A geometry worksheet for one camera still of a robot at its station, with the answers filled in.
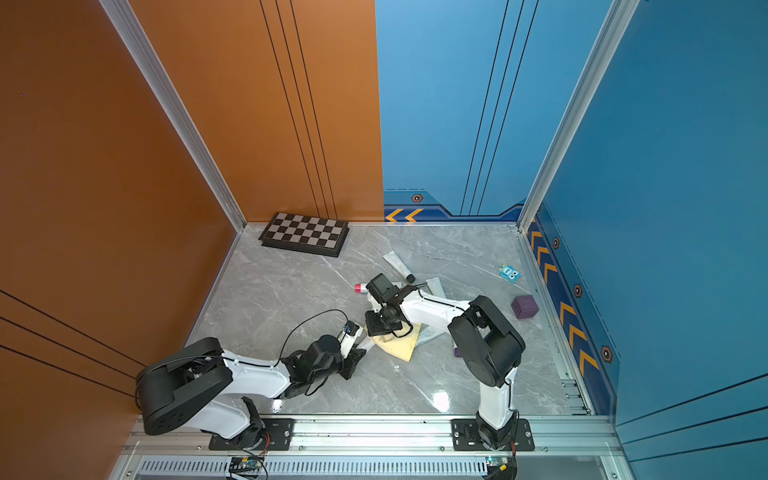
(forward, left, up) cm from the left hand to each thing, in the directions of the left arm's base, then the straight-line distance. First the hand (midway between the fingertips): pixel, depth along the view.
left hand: (364, 347), depth 88 cm
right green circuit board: (-28, -34, 0) cm, 45 cm away
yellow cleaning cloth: (-1, -11, +3) cm, 11 cm away
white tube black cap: (+32, -8, +1) cm, 33 cm away
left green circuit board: (-29, +27, -3) cm, 39 cm away
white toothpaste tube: (+4, -19, +1) cm, 20 cm away
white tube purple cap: (0, -1, +2) cm, 2 cm away
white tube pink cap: (+20, +3, +2) cm, 20 cm away
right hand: (+4, -2, +1) cm, 5 cm away
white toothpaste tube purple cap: (-2, -27, +2) cm, 27 cm away
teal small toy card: (+28, -49, +1) cm, 56 cm away
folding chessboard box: (+42, +25, +3) cm, 50 cm away
